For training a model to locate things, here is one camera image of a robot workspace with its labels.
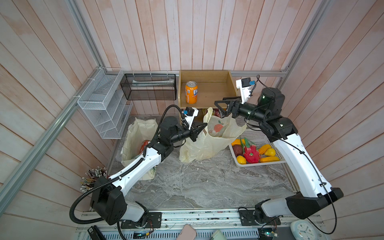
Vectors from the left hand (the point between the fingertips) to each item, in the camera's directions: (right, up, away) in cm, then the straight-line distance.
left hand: (206, 127), depth 68 cm
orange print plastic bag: (+10, -4, +20) cm, 23 cm away
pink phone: (-9, -50, 0) cm, 51 cm away
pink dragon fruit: (+29, -16, +19) cm, 38 cm away
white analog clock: (+47, -49, +2) cm, 68 cm away
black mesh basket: (-33, +30, +39) cm, 59 cm away
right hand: (+4, +10, -7) cm, 13 cm away
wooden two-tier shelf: (-1, +25, +24) cm, 35 cm away
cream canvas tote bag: (-39, -3, +24) cm, 46 cm away
